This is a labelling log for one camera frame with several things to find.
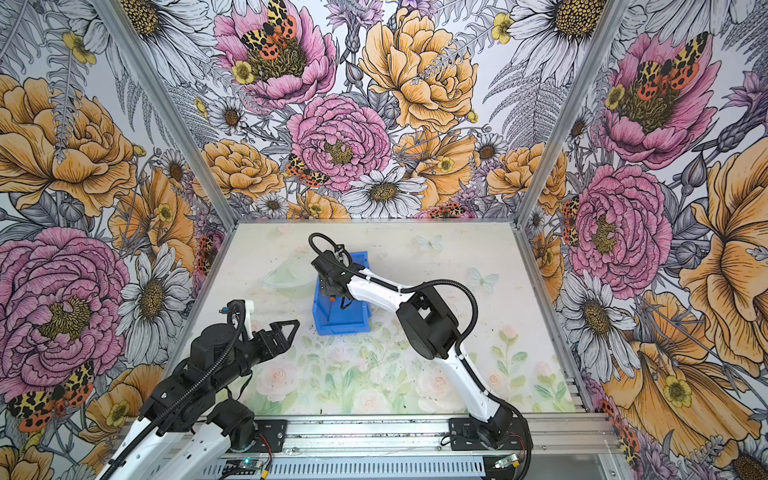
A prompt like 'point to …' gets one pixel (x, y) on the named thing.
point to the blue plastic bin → (331, 318)
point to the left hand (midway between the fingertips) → (287, 338)
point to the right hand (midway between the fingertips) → (343, 288)
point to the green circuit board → (242, 466)
